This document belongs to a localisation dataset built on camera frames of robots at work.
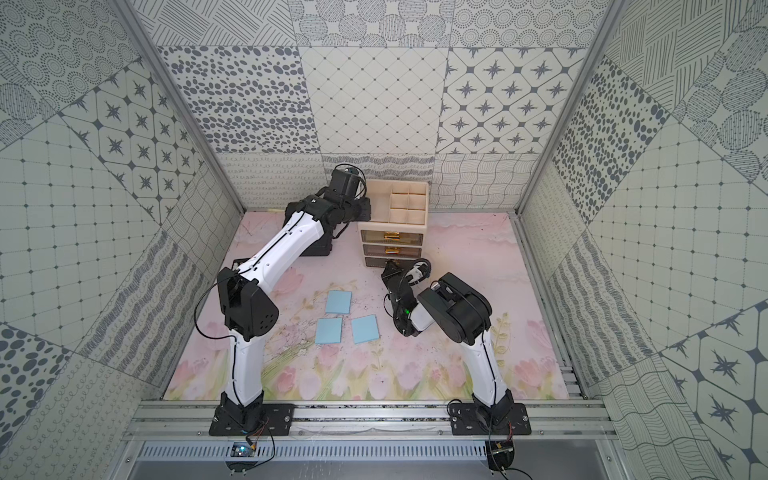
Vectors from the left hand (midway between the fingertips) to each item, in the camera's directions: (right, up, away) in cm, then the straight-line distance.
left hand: (380, 211), depth 87 cm
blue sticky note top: (-14, -29, +9) cm, 33 cm away
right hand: (+2, -16, +12) cm, 20 cm away
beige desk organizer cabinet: (+6, 0, 0) cm, 6 cm away
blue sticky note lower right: (-5, -36, +3) cm, 36 cm away
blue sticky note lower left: (-15, -36, +1) cm, 39 cm away
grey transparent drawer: (+4, -8, 0) cm, 8 cm away
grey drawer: (-1, -16, +12) cm, 20 cm away
